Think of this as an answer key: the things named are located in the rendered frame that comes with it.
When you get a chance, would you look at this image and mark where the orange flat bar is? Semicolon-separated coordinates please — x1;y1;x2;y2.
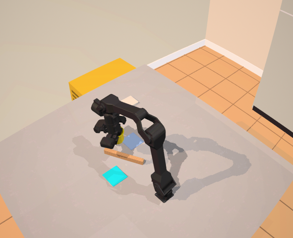
104;148;144;165

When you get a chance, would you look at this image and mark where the cream flat square tile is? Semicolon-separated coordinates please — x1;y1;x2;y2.
122;96;138;106

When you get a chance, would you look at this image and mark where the yellow cup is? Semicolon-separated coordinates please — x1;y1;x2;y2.
117;127;124;144

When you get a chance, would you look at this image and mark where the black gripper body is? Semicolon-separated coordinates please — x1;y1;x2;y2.
100;115;126;149

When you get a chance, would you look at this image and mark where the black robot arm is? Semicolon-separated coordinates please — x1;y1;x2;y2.
91;94;177;203

